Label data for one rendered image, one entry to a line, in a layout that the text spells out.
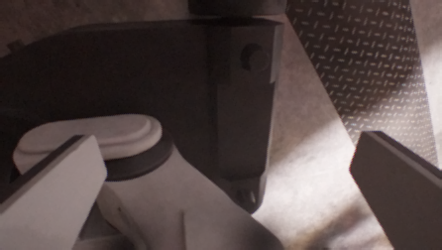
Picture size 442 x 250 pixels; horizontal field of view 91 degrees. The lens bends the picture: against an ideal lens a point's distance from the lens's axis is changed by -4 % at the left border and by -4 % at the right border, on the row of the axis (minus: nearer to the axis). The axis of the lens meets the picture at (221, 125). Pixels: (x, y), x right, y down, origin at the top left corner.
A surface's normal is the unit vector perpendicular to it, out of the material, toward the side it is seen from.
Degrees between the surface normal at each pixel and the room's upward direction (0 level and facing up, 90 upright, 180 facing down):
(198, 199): 90
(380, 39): 0
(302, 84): 0
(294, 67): 0
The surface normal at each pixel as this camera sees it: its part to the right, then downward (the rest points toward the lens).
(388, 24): 0.21, 0.48
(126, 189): -0.01, -0.87
